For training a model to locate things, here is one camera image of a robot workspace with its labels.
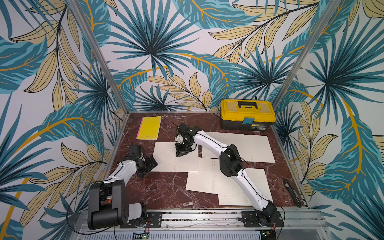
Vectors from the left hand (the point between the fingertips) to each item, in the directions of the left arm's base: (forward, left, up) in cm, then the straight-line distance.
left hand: (153, 168), depth 88 cm
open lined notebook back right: (+17, -63, -2) cm, 65 cm away
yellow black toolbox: (+34, -59, +12) cm, 69 cm away
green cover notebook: (+11, -5, -3) cm, 12 cm away
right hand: (+10, -13, -1) cm, 17 cm away
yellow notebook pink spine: (+32, +9, -2) cm, 33 cm away
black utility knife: (-15, -79, 0) cm, 80 cm away
